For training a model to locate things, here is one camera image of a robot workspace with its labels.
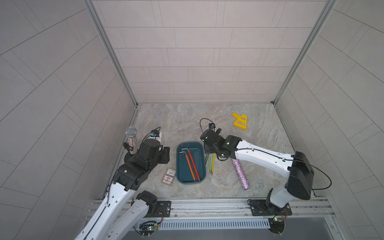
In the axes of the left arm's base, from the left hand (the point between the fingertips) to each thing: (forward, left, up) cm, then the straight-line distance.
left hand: (168, 147), depth 72 cm
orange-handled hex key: (-2, -10, -18) cm, 20 cm away
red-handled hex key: (+3, -11, -17) cm, 20 cm away
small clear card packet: (-8, +1, -18) cm, 20 cm away
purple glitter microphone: (-8, -38, -16) cm, 42 cm away
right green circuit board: (-29, -52, -20) cm, 63 cm away
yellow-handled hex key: (-1, -24, -18) cm, 30 cm away
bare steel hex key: (+3, -20, -18) cm, 27 cm away
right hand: (+5, -19, -7) cm, 21 cm away
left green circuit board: (-31, +7, -17) cm, 36 cm away
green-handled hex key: (-1, -21, -17) cm, 28 cm away
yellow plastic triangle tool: (+30, -46, -17) cm, 57 cm away
